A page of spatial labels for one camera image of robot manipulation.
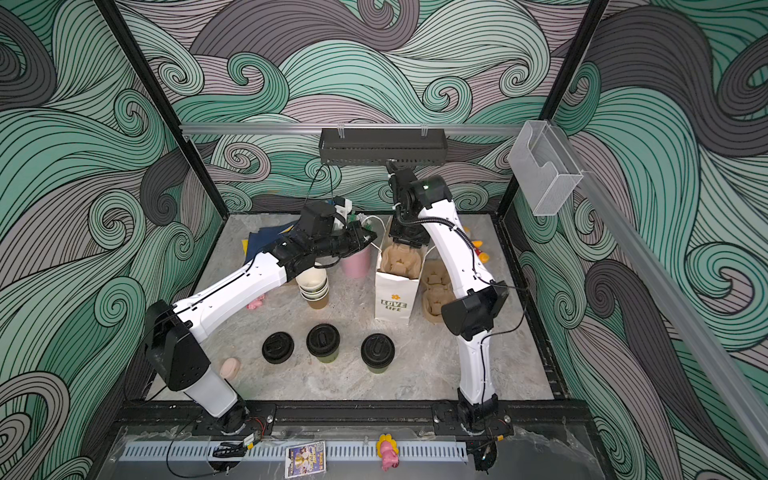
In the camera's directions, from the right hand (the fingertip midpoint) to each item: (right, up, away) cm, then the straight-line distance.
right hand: (402, 243), depth 79 cm
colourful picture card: (-23, -50, -12) cm, 56 cm away
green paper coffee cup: (-20, -31, 0) cm, 37 cm away
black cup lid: (-7, -27, -6) cm, 28 cm away
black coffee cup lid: (-21, -25, -5) cm, 33 cm away
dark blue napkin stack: (-50, 0, +26) cm, 57 cm away
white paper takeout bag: (-2, -14, -2) cm, 14 cm away
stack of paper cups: (-24, -12, +1) cm, 27 cm away
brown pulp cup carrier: (+12, -15, +11) cm, 22 cm away
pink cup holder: (-14, -8, +18) cm, 24 cm away
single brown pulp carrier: (-1, -4, 0) cm, 5 cm away
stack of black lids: (-36, -30, +4) cm, 47 cm away
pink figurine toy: (-5, -47, -12) cm, 49 cm away
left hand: (-6, +3, -5) cm, 8 cm away
